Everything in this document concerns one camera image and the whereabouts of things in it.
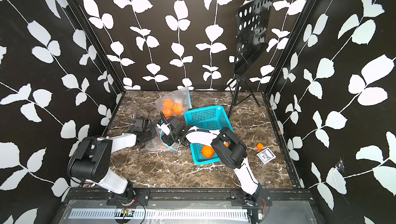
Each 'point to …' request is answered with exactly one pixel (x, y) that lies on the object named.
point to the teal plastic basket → (212, 118)
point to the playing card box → (266, 156)
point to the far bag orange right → (178, 108)
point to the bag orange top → (168, 104)
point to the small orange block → (260, 146)
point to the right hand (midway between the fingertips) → (163, 135)
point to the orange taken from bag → (208, 151)
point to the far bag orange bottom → (167, 111)
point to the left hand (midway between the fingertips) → (155, 129)
